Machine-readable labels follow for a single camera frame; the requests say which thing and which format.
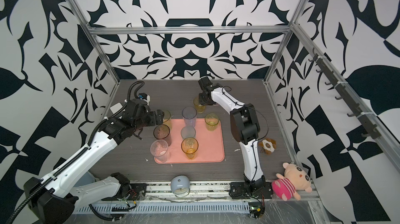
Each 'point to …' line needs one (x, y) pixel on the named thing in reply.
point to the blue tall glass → (189, 114)
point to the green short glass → (211, 120)
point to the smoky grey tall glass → (162, 132)
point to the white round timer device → (180, 186)
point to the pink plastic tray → (211, 148)
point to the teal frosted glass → (188, 132)
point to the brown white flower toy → (267, 145)
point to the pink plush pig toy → (294, 178)
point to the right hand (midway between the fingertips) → (204, 99)
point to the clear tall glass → (159, 149)
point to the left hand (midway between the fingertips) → (155, 111)
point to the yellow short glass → (199, 108)
